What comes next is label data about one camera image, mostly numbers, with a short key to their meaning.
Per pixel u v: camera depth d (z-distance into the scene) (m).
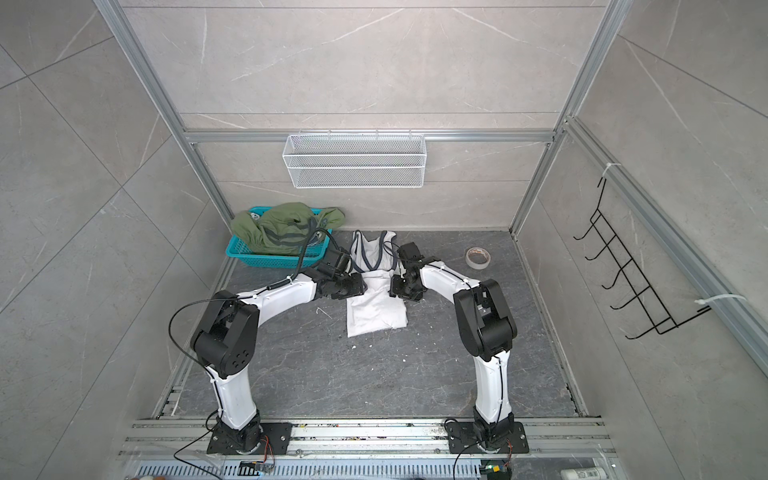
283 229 1.11
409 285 0.85
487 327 0.53
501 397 0.60
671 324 0.56
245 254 1.09
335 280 0.76
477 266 1.07
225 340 0.50
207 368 0.52
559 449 0.75
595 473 0.67
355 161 1.01
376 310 0.93
